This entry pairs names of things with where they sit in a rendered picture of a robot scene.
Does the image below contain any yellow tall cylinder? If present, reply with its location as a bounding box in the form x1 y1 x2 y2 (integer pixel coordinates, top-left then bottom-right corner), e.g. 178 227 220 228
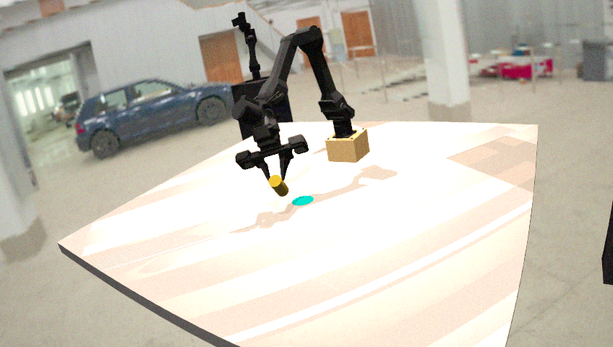
268 175 289 197

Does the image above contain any cyan circle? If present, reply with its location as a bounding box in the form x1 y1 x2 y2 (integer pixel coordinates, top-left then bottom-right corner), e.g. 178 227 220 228
292 196 314 206

